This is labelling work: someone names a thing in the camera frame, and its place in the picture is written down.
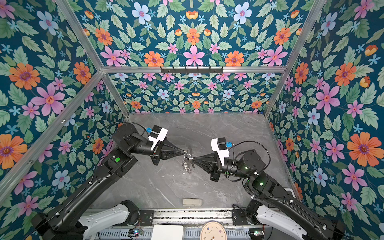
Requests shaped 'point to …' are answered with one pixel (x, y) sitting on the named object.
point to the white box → (168, 232)
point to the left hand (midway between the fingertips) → (181, 152)
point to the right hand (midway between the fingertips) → (195, 160)
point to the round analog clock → (213, 230)
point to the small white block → (187, 202)
